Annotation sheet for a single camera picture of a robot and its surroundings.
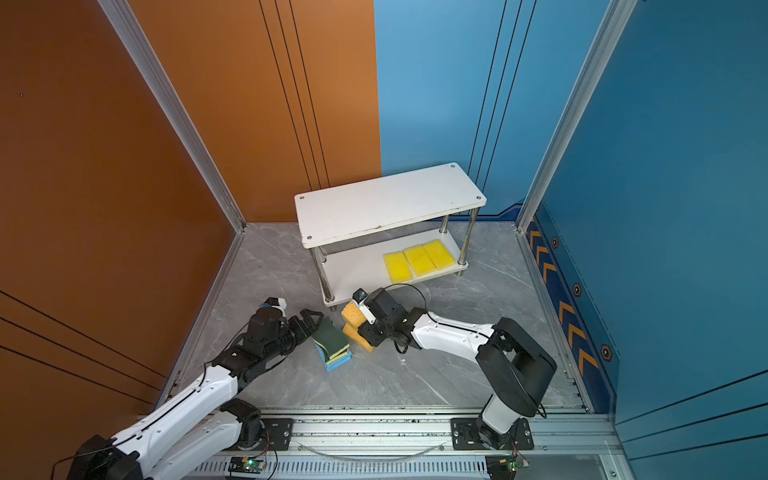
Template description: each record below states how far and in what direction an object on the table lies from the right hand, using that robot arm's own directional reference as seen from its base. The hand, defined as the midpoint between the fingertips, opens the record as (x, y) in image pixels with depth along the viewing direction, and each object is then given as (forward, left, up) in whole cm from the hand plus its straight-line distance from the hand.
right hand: (366, 325), depth 87 cm
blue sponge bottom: (-10, +8, -3) cm, 13 cm away
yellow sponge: (+26, -24, +1) cm, 35 cm away
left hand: (0, +13, +4) cm, 14 cm away
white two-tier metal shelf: (+11, +1, +29) cm, 31 cm away
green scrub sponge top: (-4, +9, +1) cm, 10 cm away
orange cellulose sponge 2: (-4, +2, -1) cm, 4 cm away
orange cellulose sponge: (+2, +4, +3) cm, 5 cm away
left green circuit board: (-33, +27, -7) cm, 43 cm away
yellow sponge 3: (+20, -10, +1) cm, 22 cm away
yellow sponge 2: (+22, -17, +2) cm, 28 cm away
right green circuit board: (-33, -34, -8) cm, 48 cm away
